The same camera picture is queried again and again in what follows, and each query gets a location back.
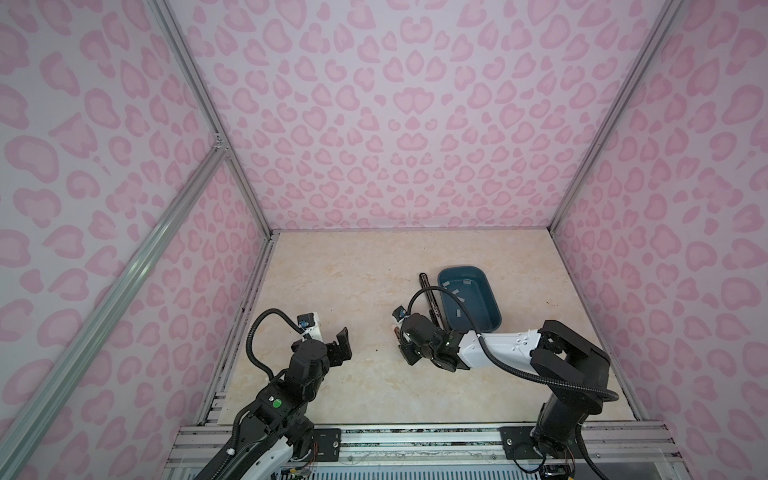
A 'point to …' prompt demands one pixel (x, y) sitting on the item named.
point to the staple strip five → (458, 312)
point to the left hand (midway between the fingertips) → (334, 329)
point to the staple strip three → (467, 281)
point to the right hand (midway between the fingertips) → (403, 340)
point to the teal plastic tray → (471, 286)
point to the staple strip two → (455, 291)
